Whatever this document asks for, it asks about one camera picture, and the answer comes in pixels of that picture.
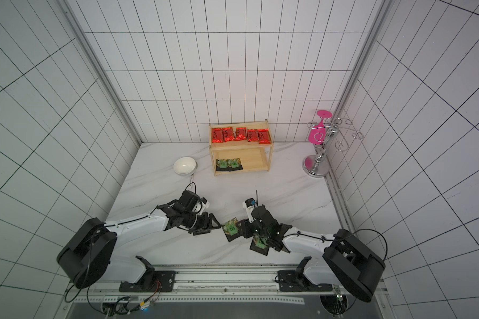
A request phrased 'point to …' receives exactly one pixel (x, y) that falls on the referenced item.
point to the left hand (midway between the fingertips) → (212, 231)
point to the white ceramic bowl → (186, 166)
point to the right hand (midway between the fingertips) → (233, 226)
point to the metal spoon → (191, 177)
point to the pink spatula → (317, 133)
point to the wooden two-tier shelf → (255, 157)
